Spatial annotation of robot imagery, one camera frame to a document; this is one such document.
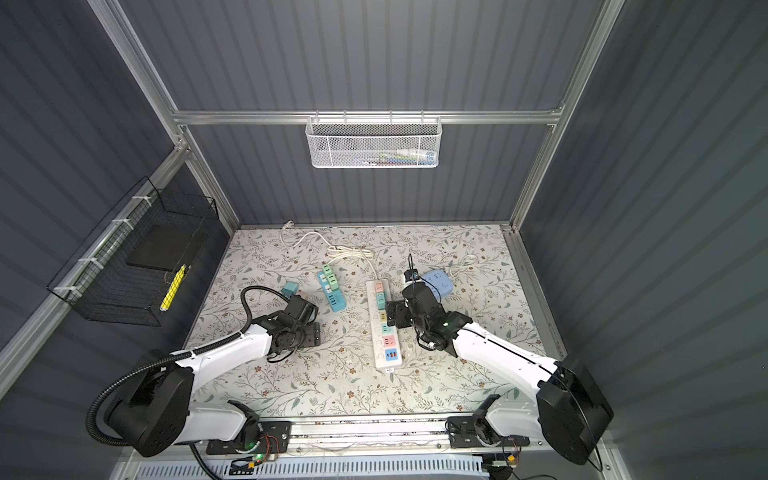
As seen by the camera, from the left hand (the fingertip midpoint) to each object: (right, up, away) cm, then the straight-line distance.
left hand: (307, 335), depth 89 cm
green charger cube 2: (+7, +16, +7) cm, 18 cm away
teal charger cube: (+22, +10, +2) cm, 25 cm away
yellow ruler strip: (-27, +17, -20) cm, 37 cm away
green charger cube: (+4, +20, +9) cm, 22 cm away
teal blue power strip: (+7, +10, +7) cm, 14 cm away
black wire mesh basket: (-39, +21, -17) cm, 47 cm away
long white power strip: (+24, -1, -2) cm, 24 cm away
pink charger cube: (+22, +14, +4) cm, 26 cm away
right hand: (+28, +10, -6) cm, 31 cm away
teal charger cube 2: (-9, +13, +10) cm, 19 cm away
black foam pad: (-32, +27, -14) cm, 44 cm away
